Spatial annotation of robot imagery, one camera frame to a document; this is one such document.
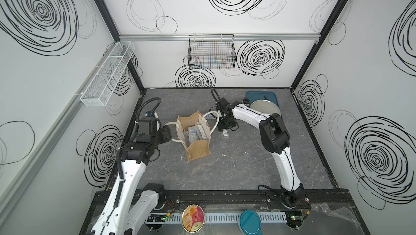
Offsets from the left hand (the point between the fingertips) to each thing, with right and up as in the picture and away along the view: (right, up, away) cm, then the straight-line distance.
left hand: (164, 130), depth 76 cm
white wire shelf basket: (-37, +19, +9) cm, 43 cm away
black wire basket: (+23, +53, +48) cm, 75 cm away
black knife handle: (+62, +16, +40) cm, 75 cm away
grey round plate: (+60, +10, +33) cm, 69 cm away
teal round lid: (+38, -34, -13) cm, 52 cm away
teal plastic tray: (+53, +18, +41) cm, 69 cm away
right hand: (+30, -3, +23) cm, 38 cm away
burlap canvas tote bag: (+14, -3, +15) cm, 20 cm away
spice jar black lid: (+44, +14, +25) cm, 53 cm away
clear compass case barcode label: (+31, -5, +20) cm, 37 cm away
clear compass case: (+12, -5, +13) cm, 18 cm away
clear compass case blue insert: (+21, +6, +11) cm, 24 cm away
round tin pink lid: (+15, -35, -9) cm, 39 cm away
